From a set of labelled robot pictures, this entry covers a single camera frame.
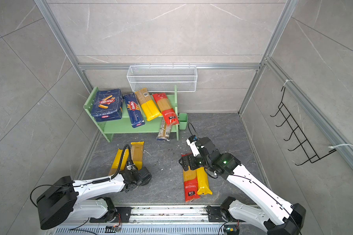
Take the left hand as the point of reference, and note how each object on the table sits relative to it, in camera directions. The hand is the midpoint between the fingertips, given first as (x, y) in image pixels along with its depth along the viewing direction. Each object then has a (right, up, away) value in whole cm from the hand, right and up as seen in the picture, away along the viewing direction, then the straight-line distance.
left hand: (142, 177), depth 86 cm
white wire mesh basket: (+11, +65, +14) cm, 67 cm away
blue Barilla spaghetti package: (0, +36, -10) cm, 38 cm away
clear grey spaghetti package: (+13, +27, +2) cm, 30 cm away
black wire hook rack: (+77, +24, -24) cm, 84 cm away
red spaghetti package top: (+17, +36, -10) cm, 41 cm away
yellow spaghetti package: (+36, -1, -5) cm, 36 cm away
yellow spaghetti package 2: (-6, +12, +9) cm, 16 cm away
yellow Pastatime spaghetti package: (-18, +7, +4) cm, 19 cm away
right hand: (+27, +15, -14) cm, 34 cm away
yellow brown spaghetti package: (+5, +41, -5) cm, 42 cm away
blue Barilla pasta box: (-17, +43, -7) cm, 47 cm away
